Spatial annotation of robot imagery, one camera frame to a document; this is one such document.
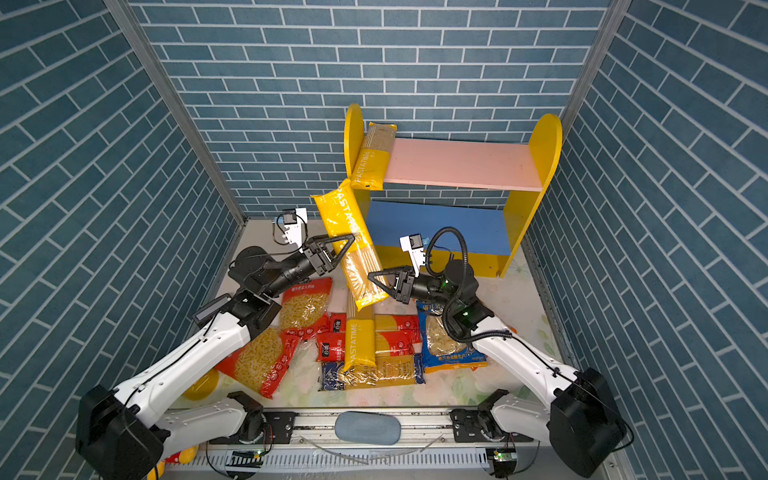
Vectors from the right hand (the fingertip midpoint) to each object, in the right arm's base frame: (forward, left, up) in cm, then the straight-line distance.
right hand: (369, 275), depth 64 cm
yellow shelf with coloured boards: (+57, -35, -21) cm, 71 cm away
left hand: (+4, +4, +6) cm, 8 cm away
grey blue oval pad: (-24, 0, -30) cm, 38 cm away
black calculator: (+1, +55, -29) cm, 63 cm away
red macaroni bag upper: (+5, +24, -29) cm, 38 cm away
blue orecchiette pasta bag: (-4, -19, -30) cm, 35 cm away
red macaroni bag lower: (-11, +30, -28) cm, 43 cm away
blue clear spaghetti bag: (-10, -4, -30) cm, 32 cm away
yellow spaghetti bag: (-11, +3, -30) cm, 32 cm away
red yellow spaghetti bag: (0, -5, -32) cm, 33 cm away
